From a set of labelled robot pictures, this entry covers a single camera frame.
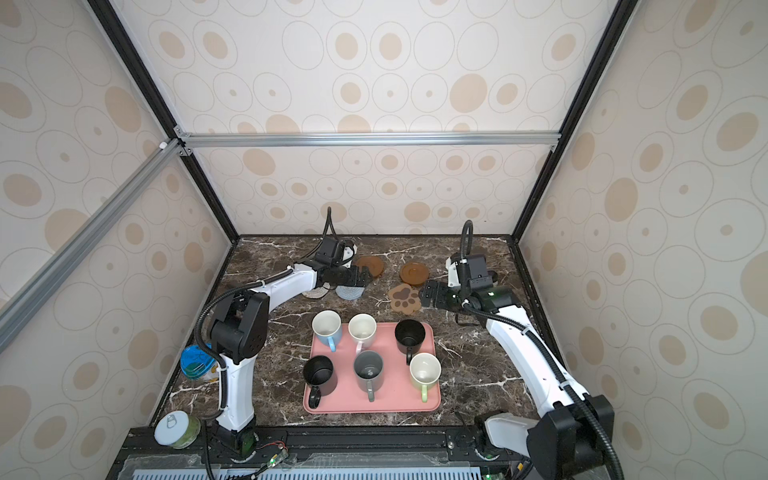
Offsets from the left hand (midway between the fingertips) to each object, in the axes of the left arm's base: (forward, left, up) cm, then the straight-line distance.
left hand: (369, 270), depth 97 cm
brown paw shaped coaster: (-5, -12, -9) cm, 15 cm away
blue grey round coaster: (-3, +7, -9) cm, 12 cm away
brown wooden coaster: (+10, -1, -10) cm, 14 cm away
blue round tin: (-31, +44, +1) cm, 53 cm away
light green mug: (-29, -17, -10) cm, 35 cm away
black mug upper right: (-21, -13, -4) cm, 25 cm away
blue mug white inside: (-18, +12, -6) cm, 22 cm away
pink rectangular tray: (-36, -9, -9) cm, 38 cm away
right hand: (-15, -19, +9) cm, 26 cm away
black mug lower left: (-31, +13, -7) cm, 34 cm away
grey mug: (-30, -1, -7) cm, 31 cm away
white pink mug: (-18, +1, -5) cm, 19 cm away
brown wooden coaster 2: (+6, -16, -10) cm, 20 cm away
